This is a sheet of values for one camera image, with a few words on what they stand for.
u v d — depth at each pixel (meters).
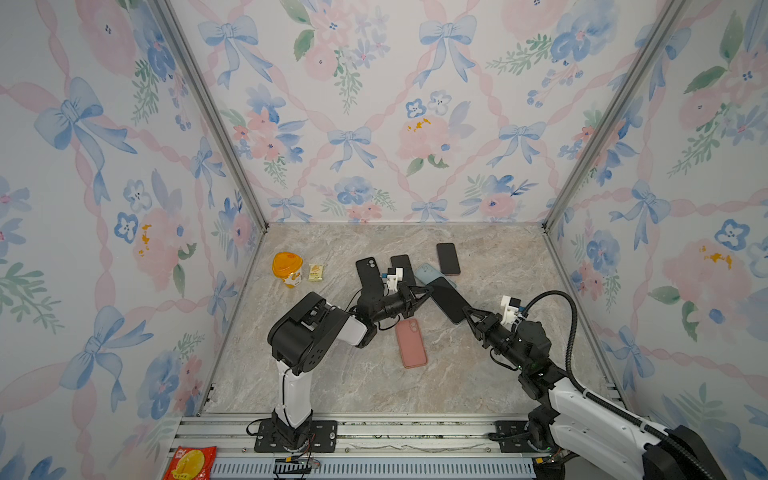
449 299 0.83
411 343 0.91
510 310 0.76
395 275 0.86
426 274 1.05
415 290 0.84
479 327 0.72
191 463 0.69
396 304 0.80
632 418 0.47
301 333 0.52
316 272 1.04
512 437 0.72
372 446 0.73
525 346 0.64
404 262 1.10
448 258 1.11
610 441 0.49
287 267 0.95
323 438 0.74
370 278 1.05
